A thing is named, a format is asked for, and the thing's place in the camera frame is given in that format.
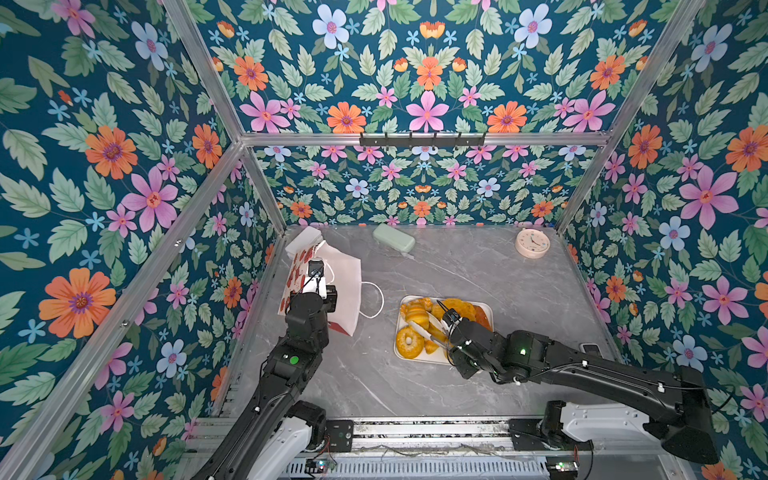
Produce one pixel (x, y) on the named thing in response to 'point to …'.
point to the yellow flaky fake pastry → (426, 302)
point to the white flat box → (305, 240)
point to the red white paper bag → (341, 269)
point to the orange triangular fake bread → (480, 317)
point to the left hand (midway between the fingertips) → (314, 267)
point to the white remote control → (591, 347)
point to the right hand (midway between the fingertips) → (452, 351)
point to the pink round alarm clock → (532, 243)
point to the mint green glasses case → (394, 238)
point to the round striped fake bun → (409, 343)
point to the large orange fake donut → (463, 308)
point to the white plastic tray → (433, 352)
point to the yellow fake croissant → (417, 312)
